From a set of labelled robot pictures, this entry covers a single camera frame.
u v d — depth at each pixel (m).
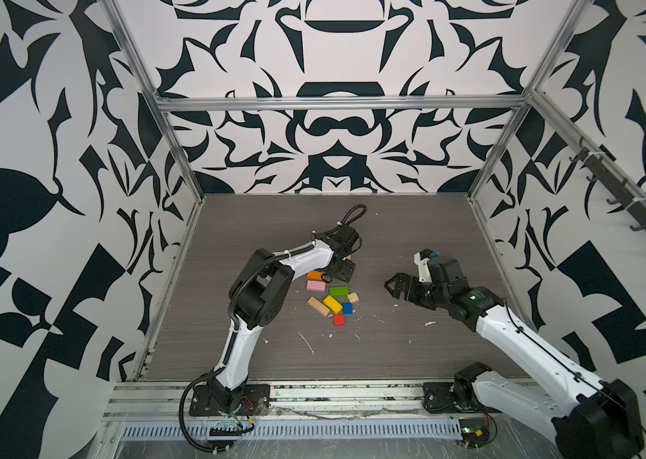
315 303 0.91
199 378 0.67
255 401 0.73
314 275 0.94
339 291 0.91
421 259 0.76
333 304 0.89
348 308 0.90
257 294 0.53
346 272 0.89
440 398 0.74
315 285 0.93
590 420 0.38
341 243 0.78
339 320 0.89
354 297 0.91
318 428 0.71
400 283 0.73
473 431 0.71
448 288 0.61
